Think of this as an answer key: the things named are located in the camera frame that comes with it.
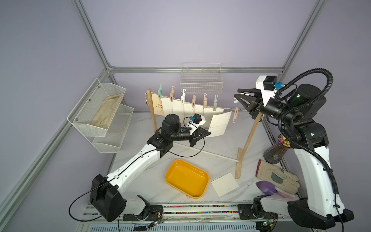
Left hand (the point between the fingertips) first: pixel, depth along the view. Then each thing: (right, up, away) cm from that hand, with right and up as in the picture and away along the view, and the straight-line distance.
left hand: (207, 134), depth 67 cm
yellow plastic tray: (-8, -30, +21) cm, 38 cm away
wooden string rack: (+26, -16, +30) cm, 43 cm away
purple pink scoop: (+36, -32, +14) cm, 50 cm away
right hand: (+9, +15, -14) cm, 23 cm away
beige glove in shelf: (-56, +12, +14) cm, 59 cm away
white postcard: (+13, -32, +19) cm, 39 cm away
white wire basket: (0, +37, +31) cm, 48 cm away
